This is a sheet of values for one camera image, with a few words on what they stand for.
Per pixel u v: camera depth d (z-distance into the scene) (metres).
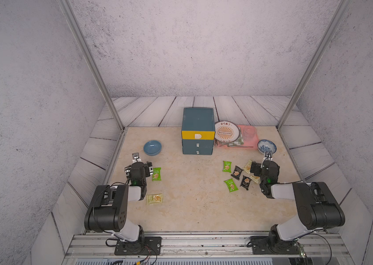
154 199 0.87
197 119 0.96
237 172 0.96
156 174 0.96
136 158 0.81
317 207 0.46
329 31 0.77
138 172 0.72
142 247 0.67
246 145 1.10
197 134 0.91
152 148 1.08
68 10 0.71
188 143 0.96
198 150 1.02
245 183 0.91
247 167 0.98
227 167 0.99
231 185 0.91
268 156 0.80
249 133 1.11
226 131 1.17
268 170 0.72
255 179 0.93
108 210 0.46
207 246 0.74
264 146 1.08
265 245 0.72
